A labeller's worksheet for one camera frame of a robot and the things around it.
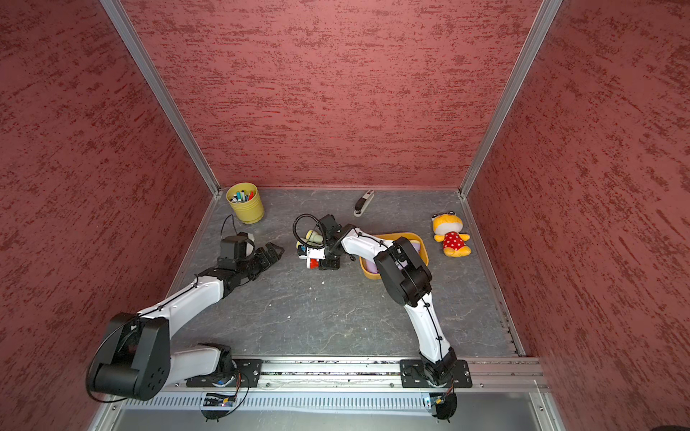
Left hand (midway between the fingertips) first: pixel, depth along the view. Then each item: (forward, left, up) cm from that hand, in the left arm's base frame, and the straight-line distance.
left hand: (276, 260), depth 89 cm
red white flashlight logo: (+1, -12, -5) cm, 14 cm away
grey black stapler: (+30, -30, -3) cm, 42 cm away
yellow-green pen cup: (+26, +17, +1) cm, 32 cm away
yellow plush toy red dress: (+16, -63, -2) cm, 65 cm away
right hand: (+4, -16, -8) cm, 18 cm away
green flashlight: (+11, -11, -2) cm, 16 cm away
